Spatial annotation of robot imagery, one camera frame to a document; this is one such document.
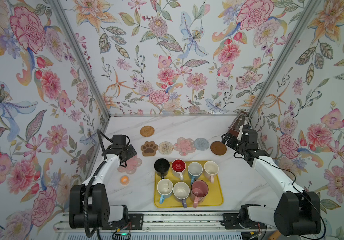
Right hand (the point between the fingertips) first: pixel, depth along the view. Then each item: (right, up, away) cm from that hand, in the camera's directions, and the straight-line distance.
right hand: (227, 137), depth 87 cm
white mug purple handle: (-27, -29, -4) cm, 40 cm away
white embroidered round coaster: (-37, -8, +14) cm, 40 cm away
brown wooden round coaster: (-1, -8, +14) cm, 16 cm away
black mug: (-38, -16, -1) cm, 42 cm away
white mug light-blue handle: (-37, -27, -4) cm, 46 cm away
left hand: (-58, -10, +3) cm, 59 cm away
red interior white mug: (-28, -18, +4) cm, 34 cm away
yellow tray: (-10, -32, -6) cm, 34 cm away
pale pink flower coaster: (-58, -17, +10) cm, 61 cm away
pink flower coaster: (-24, -7, +17) cm, 30 cm away
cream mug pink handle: (-10, -17, -2) cm, 20 cm away
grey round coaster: (-12, -5, +17) cm, 21 cm away
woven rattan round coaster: (-51, +4, +23) cm, 56 cm away
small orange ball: (-60, -25, +1) cm, 65 cm away
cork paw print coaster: (-48, -8, +14) cm, 51 cm away
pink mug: (-18, -28, -5) cm, 34 cm away
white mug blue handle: (-19, -19, 0) cm, 27 cm away
